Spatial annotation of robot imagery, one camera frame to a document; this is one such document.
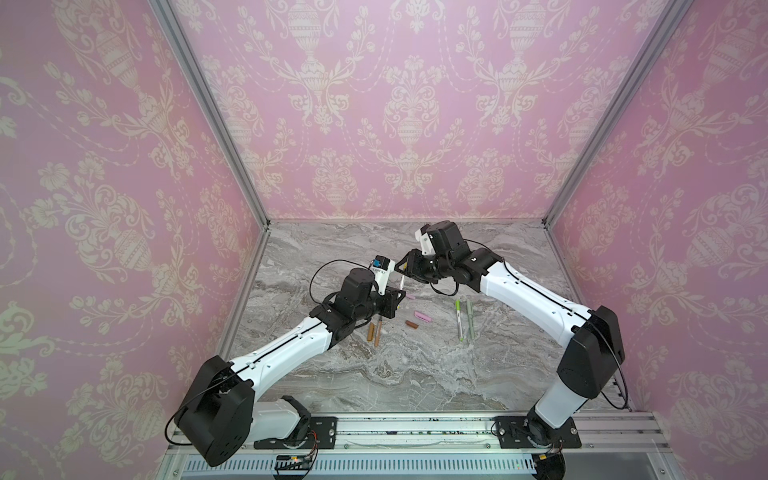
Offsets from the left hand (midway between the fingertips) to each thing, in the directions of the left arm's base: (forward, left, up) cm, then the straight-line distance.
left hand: (406, 295), depth 79 cm
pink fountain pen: (+10, -2, -17) cm, 20 cm away
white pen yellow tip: (+2, +1, +2) cm, 3 cm away
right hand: (+6, +2, +5) cm, 8 cm away
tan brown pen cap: (-2, +10, -18) cm, 20 cm away
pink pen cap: (+3, -7, -17) cm, 19 cm away
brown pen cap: (0, -3, -17) cm, 17 cm away
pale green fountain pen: (+3, -21, -17) cm, 27 cm away
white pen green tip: (+4, -18, -17) cm, 25 cm away
